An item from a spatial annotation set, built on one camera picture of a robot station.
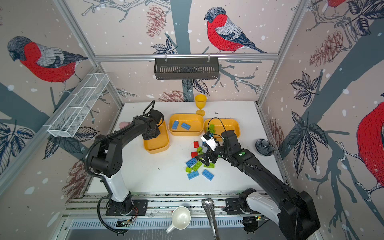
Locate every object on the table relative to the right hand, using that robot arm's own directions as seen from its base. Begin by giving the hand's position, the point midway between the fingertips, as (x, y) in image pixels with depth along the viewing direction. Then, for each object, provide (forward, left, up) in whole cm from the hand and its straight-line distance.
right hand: (200, 152), depth 77 cm
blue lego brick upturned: (+28, +19, -14) cm, 37 cm away
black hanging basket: (+58, +12, +14) cm, 61 cm away
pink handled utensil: (+25, +56, -10) cm, 63 cm away
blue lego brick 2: (-6, -4, -15) cm, 17 cm away
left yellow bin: (+10, +26, -10) cm, 30 cm away
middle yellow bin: (+32, +5, -13) cm, 35 cm away
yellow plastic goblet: (+39, +1, 0) cm, 39 cm away
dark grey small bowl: (+12, -40, -15) cm, 45 cm away
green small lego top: (+8, +1, -14) cm, 16 cm away
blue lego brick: (+26, +11, -13) cm, 31 cm away
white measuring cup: (-28, +9, -14) cm, 32 cm away
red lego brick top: (+13, +4, -15) cm, 20 cm away
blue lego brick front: (-7, +4, -15) cm, 17 cm away
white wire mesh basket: (+5, +65, +18) cm, 67 cm away
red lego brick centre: (+7, +5, -16) cm, 18 cm away
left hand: (+15, +31, -7) cm, 35 cm away
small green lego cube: (-4, +7, -14) cm, 16 cm away
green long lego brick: (-2, +2, -14) cm, 14 cm away
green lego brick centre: (+25, -7, -14) cm, 30 cm away
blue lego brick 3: (+1, +6, -15) cm, 17 cm away
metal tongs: (-23, -5, -10) cm, 25 cm away
